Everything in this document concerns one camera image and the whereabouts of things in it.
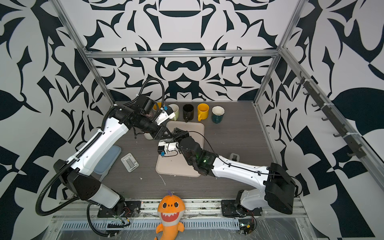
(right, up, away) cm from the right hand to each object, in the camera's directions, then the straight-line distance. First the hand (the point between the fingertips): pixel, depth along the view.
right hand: (178, 124), depth 70 cm
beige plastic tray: (-1, -25, +19) cm, 31 cm away
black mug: (+3, +7, +34) cm, 35 cm away
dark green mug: (+23, +6, +32) cm, 40 cm away
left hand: (-3, -4, 0) cm, 6 cm away
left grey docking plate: (-30, -23, +19) cm, 42 cm away
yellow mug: (+14, +9, +36) cm, 39 cm away
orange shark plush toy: (-3, -37, -4) cm, 37 cm away
